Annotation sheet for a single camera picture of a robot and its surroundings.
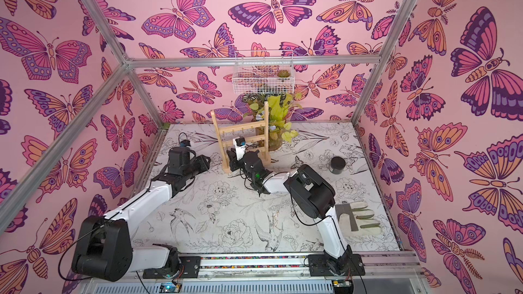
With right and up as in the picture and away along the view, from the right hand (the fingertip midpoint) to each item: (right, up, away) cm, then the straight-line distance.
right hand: (230, 148), depth 91 cm
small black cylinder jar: (+52, -8, +10) cm, 53 cm away
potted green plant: (+10, +19, +2) cm, 21 cm away
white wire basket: (+15, +35, +15) cm, 41 cm away
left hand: (-8, -4, -2) cm, 9 cm away
